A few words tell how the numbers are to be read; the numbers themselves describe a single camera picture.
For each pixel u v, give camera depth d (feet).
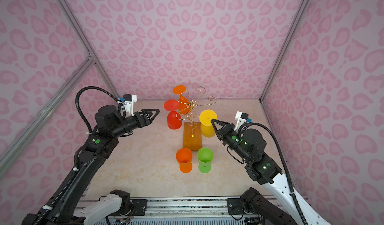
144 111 1.91
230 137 1.78
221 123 1.98
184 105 2.48
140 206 2.41
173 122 2.70
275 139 1.89
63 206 1.26
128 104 1.96
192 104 2.48
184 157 2.54
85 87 1.70
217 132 1.76
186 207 2.46
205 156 2.61
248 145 1.46
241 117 1.89
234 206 2.43
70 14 2.46
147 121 1.91
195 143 3.09
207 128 2.23
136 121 1.91
